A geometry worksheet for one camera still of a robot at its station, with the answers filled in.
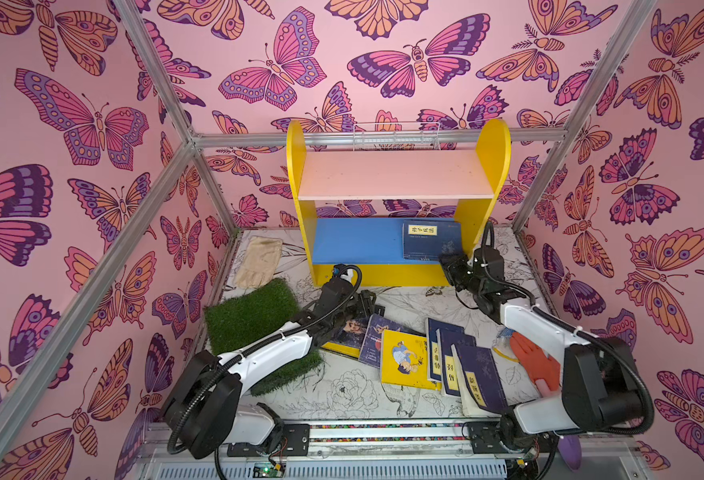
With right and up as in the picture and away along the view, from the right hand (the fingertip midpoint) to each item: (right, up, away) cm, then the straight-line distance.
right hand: (438, 253), depth 87 cm
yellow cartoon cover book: (-11, -30, -4) cm, 32 cm away
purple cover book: (-20, -26, -3) cm, 33 cm away
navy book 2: (+1, -31, -5) cm, 31 cm away
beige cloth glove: (-60, -4, +23) cm, 65 cm away
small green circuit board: (-46, -53, -15) cm, 72 cm away
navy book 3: (+9, -34, -7) cm, 36 cm away
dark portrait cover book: (-26, -23, +1) cm, 35 cm away
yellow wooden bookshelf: (-18, +2, +8) cm, 20 cm away
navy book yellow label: (-2, +4, +7) cm, 9 cm away
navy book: (-2, -29, -4) cm, 29 cm away
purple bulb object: (+27, -46, -17) cm, 56 cm away
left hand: (-20, -11, -4) cm, 23 cm away
